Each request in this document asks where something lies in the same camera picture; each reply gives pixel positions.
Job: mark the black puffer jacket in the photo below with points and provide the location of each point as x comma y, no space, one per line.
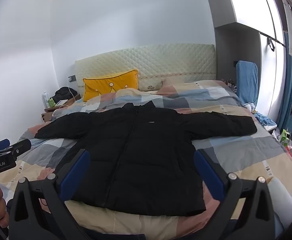
146,155

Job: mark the patchwork checked quilt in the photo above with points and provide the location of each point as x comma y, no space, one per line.
236,140

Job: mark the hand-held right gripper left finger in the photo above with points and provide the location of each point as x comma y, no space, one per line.
77,173

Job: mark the yellow crown print pillow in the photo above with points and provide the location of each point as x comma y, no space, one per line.
111,85

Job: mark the white tablet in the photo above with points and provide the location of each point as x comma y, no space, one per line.
61,102

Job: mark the grey wall socket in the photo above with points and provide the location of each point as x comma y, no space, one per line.
72,78

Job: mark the black wall switch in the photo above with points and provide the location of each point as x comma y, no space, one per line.
235,63

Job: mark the blue curtain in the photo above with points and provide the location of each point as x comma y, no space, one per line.
287,97

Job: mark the grey wardrobe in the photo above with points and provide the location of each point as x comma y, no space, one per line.
246,30

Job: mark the black bag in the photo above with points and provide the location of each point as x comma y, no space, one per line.
64,92

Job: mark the pink floral pillow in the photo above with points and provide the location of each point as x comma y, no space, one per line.
176,81

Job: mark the blue crumpled cloth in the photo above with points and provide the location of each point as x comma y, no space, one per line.
265,120

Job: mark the green floor packet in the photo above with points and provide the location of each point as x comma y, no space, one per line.
285,137

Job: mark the white spray bottle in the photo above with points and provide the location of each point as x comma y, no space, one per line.
45,99

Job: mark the cream quilted headboard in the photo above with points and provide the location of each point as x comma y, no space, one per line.
161,62

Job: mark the brown wooden nightstand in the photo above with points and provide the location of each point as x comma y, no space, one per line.
61,105

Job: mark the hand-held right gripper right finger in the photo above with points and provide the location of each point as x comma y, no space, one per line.
208,176

